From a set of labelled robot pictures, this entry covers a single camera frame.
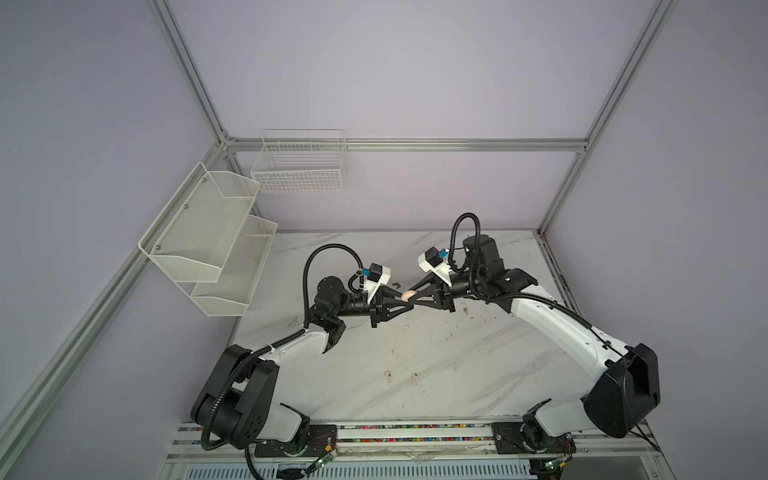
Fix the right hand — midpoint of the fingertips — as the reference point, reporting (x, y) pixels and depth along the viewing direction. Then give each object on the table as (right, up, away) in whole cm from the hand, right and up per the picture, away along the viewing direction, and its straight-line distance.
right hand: (408, 299), depth 69 cm
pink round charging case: (0, +1, -1) cm, 2 cm away
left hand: (+1, -2, +2) cm, 3 cm away
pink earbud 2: (+3, -25, +14) cm, 28 cm away
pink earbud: (-5, -23, +14) cm, 28 cm away
